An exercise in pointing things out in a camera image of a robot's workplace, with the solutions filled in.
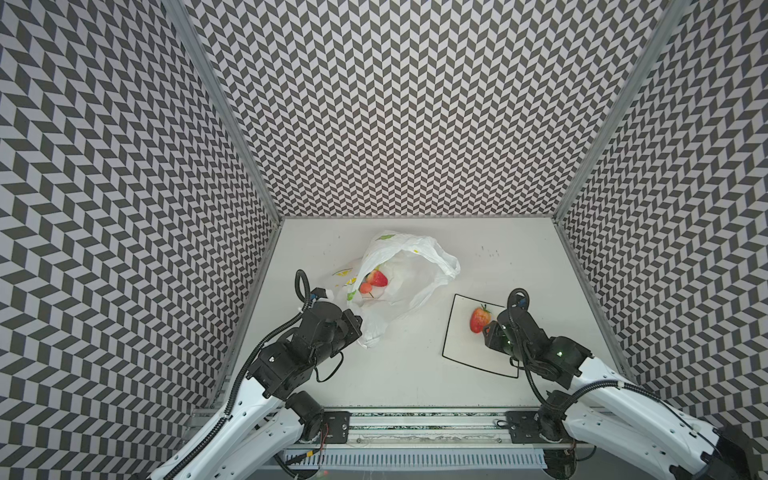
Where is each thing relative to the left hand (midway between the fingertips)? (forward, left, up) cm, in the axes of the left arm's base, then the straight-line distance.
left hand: (364, 321), depth 72 cm
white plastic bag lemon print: (+27, -13, -17) cm, 35 cm away
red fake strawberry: (+7, -32, -14) cm, 36 cm away
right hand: (-1, -33, -11) cm, 34 cm away
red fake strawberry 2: (+21, -1, -14) cm, 26 cm away
